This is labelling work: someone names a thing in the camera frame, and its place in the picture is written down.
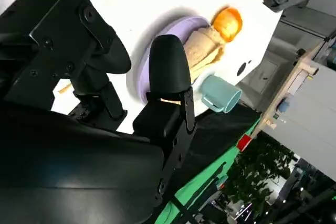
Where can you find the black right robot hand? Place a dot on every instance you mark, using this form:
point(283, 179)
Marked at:
point(65, 155)

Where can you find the beige towel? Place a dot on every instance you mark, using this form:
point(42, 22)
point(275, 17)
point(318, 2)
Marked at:
point(202, 51)

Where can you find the grey machine housing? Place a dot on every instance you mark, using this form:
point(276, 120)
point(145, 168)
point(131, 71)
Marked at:
point(307, 22)

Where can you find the orange and white bread roll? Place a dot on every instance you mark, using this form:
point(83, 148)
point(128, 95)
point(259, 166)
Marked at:
point(228, 24)

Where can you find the small wooden sliver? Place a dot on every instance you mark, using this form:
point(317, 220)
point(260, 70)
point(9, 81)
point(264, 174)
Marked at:
point(64, 88)

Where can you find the wooden workbench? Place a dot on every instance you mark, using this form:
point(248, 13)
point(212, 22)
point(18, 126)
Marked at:
point(291, 82)

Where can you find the lilac plate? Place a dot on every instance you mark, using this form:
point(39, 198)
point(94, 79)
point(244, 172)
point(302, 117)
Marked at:
point(168, 28)

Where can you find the pale green mug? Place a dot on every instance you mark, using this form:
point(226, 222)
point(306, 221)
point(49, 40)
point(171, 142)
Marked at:
point(221, 94)

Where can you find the green cloth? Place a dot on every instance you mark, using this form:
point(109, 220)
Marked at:
point(204, 182)

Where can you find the grey cabinet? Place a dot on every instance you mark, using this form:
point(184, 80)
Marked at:
point(309, 129)

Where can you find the black cloth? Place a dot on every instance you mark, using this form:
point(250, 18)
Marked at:
point(212, 132)

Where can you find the small red box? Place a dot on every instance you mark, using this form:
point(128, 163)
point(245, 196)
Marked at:
point(244, 142)

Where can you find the green leafy plant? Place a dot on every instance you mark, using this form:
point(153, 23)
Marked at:
point(260, 174)

